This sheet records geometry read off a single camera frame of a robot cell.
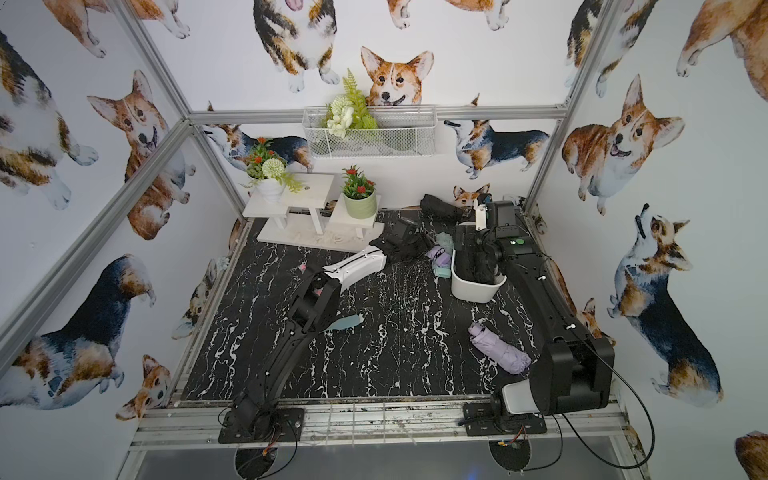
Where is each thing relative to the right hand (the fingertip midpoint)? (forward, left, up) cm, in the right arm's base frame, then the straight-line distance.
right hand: (468, 228), depth 83 cm
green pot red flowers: (+12, +31, +2) cm, 33 cm away
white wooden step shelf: (+19, +52, -14) cm, 57 cm away
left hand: (+10, +8, -18) cm, 22 cm away
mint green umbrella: (+12, +4, -20) cm, 24 cm away
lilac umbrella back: (+5, +6, -19) cm, 21 cm away
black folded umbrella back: (+28, +5, -22) cm, 36 cm away
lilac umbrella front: (-29, -10, -19) cm, 37 cm away
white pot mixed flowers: (+18, +59, +7) cm, 62 cm away
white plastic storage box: (-10, -2, -17) cm, 20 cm away
